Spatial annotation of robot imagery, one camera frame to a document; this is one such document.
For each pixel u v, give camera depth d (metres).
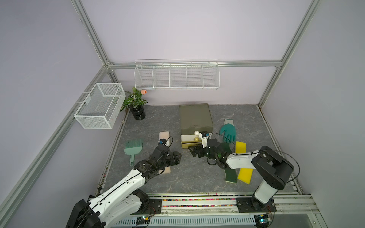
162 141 0.74
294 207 0.74
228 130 1.04
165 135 1.02
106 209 0.42
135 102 0.93
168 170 0.86
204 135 0.81
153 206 0.74
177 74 1.02
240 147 0.94
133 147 0.96
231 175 0.83
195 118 0.85
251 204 0.66
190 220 0.71
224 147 0.96
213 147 0.70
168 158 0.68
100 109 0.82
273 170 0.47
